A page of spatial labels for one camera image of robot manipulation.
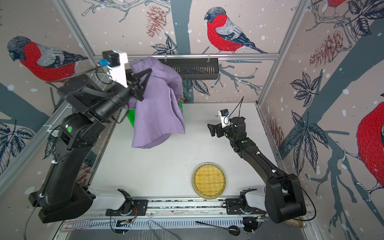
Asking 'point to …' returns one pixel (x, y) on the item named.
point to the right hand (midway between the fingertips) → (215, 123)
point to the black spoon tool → (234, 230)
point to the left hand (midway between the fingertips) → (146, 67)
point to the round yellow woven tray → (209, 180)
